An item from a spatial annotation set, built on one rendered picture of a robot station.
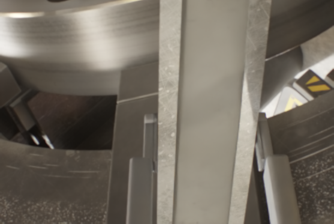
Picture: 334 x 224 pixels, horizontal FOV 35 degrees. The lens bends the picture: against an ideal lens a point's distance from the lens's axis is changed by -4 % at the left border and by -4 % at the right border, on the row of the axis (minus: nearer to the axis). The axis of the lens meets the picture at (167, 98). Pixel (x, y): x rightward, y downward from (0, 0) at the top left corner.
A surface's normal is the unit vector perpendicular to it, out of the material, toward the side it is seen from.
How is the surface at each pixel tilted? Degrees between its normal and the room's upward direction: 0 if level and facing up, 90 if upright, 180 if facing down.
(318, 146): 90
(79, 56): 33
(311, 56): 0
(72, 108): 94
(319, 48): 0
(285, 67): 93
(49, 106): 94
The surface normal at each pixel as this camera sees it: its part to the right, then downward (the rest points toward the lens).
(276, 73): 0.61, 0.19
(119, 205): -0.28, -0.73
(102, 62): -0.22, 0.69
